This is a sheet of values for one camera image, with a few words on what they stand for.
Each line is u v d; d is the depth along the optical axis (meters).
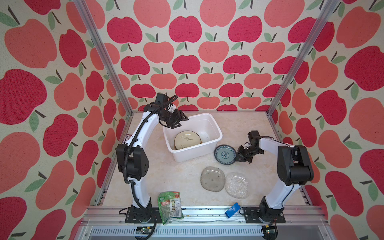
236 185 0.84
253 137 0.83
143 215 0.67
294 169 0.51
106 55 0.88
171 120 0.75
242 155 0.86
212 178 0.86
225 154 0.96
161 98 0.70
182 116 0.78
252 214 0.73
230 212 0.74
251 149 0.82
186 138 0.99
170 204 0.77
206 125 1.04
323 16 0.72
